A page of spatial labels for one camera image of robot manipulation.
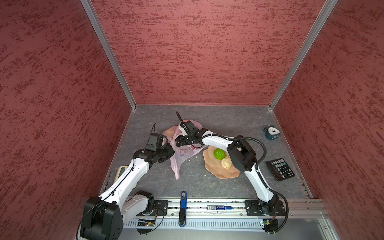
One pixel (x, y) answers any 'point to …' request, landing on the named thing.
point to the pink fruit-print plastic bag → (181, 153)
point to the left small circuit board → (141, 223)
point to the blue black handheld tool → (182, 213)
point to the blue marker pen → (218, 207)
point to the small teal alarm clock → (271, 132)
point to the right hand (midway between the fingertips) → (178, 144)
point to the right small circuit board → (271, 226)
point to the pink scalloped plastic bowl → (214, 165)
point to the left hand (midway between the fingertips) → (175, 154)
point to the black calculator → (280, 169)
